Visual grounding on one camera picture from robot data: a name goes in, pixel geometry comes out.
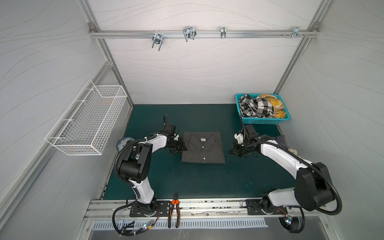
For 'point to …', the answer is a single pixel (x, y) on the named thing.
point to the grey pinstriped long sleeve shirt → (203, 147)
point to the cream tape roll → (293, 151)
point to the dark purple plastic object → (280, 140)
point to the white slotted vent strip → (144, 224)
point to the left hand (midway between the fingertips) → (189, 146)
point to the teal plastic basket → (271, 120)
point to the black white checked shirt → (256, 107)
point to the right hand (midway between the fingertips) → (230, 148)
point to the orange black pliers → (176, 202)
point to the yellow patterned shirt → (279, 109)
